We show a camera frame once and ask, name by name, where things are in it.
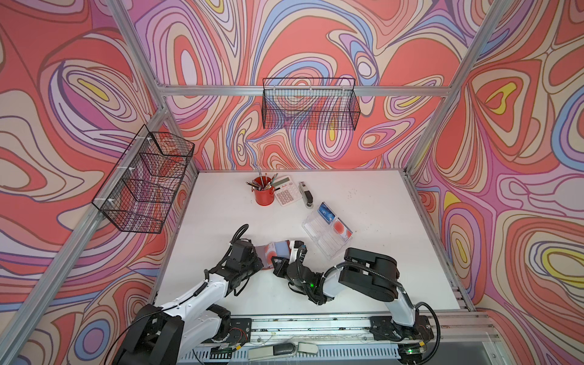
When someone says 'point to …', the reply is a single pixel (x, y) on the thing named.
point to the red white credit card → (270, 251)
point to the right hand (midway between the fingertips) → (271, 264)
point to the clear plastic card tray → (330, 233)
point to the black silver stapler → (307, 195)
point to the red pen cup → (264, 198)
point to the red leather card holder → (281, 249)
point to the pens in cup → (266, 185)
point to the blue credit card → (326, 213)
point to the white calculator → (287, 194)
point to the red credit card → (340, 227)
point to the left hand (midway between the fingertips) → (266, 259)
